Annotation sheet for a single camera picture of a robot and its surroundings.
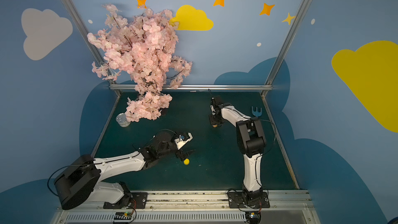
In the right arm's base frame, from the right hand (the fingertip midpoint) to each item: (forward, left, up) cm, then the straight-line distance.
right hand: (217, 119), depth 102 cm
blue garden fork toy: (+10, -28, -4) cm, 31 cm away
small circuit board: (-56, +45, -5) cm, 72 cm away
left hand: (-21, +15, +10) cm, 28 cm away
